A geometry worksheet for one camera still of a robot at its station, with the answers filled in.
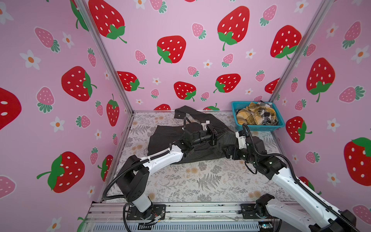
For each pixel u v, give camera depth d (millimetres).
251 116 1059
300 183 460
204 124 739
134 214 728
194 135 593
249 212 733
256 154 561
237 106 1155
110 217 730
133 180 440
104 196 398
